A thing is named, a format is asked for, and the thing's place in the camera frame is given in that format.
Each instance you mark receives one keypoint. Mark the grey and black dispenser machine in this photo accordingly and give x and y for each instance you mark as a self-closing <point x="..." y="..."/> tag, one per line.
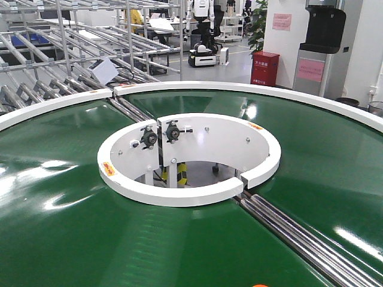
<point x="324" y="30"/>

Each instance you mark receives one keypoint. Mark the person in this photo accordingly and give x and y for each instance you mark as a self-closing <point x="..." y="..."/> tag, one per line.
<point x="218" y="18"/>
<point x="136" y="17"/>

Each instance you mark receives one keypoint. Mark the white table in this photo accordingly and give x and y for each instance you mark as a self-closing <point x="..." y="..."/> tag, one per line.
<point x="161" y="24"/>

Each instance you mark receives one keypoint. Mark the white box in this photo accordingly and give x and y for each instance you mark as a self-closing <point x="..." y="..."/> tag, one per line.
<point x="104" y="71"/>

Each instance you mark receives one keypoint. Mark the pink paper notice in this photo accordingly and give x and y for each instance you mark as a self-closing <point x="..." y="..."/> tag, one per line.
<point x="282" y="21"/>

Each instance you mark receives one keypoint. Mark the orange cylinder capacitor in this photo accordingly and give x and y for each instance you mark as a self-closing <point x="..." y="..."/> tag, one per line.
<point x="260" y="285"/>

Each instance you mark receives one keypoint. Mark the round white conveyor green belt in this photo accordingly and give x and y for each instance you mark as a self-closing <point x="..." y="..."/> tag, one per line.
<point x="60" y="224"/>

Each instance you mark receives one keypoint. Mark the tall green potted plant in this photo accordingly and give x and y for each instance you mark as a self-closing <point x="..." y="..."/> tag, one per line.
<point x="258" y="30"/>

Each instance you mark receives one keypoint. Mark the white mobile robot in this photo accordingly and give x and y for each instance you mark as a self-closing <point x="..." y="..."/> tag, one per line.
<point x="203" y="59"/>

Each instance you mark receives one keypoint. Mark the red cabinet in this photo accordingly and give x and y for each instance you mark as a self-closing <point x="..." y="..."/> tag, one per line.
<point x="264" y="70"/>

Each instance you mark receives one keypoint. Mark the dark round waste bin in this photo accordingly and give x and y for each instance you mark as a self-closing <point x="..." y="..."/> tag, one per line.
<point x="347" y="101"/>

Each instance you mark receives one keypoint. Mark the small white unit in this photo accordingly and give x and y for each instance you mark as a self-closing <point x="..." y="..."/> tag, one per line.
<point x="224" y="56"/>

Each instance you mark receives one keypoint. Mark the steel roller flow rack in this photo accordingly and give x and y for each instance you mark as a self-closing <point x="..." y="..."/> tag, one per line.
<point x="31" y="94"/>

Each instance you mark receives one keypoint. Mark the blue plastic bin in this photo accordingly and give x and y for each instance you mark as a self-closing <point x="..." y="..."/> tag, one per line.
<point x="24" y="41"/>

